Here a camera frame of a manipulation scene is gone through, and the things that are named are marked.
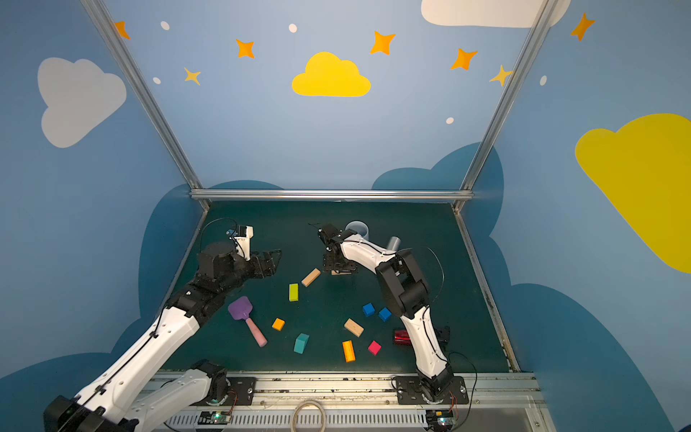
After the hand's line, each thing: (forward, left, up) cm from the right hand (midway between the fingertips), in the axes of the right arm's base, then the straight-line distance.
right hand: (339, 266), depth 99 cm
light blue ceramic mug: (+15, -7, +5) cm, 17 cm away
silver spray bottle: (+11, -21, +1) cm, 24 cm away
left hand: (-10, +17, +22) cm, 30 cm away
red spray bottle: (-25, -22, -1) cm, 33 cm away
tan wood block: (-22, -7, -1) cm, 23 cm away
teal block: (-28, +10, 0) cm, 30 cm away
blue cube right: (-18, -17, 0) cm, 24 cm away
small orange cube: (-23, +18, -1) cm, 29 cm away
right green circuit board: (-45, -32, -2) cm, 55 cm away
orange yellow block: (-30, -5, -1) cm, 30 cm away
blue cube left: (-17, -11, 0) cm, 20 cm away
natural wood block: (-5, +10, -1) cm, 11 cm away
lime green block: (-11, +15, -1) cm, 19 cm away
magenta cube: (-28, -13, -1) cm, 31 cm away
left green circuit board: (-48, +28, -1) cm, 56 cm away
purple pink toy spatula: (-19, +31, +2) cm, 36 cm away
